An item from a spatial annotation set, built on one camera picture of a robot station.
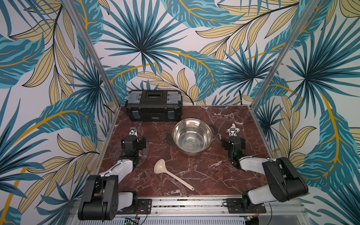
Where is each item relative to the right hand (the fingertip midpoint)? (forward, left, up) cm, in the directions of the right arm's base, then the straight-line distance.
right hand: (234, 137), depth 92 cm
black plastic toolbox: (+20, +53, +11) cm, 58 cm away
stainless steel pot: (+6, +27, -7) cm, 29 cm away
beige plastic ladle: (-17, +48, -5) cm, 51 cm away
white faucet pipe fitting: (+14, -5, -7) cm, 16 cm away
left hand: (0, +65, +2) cm, 65 cm away
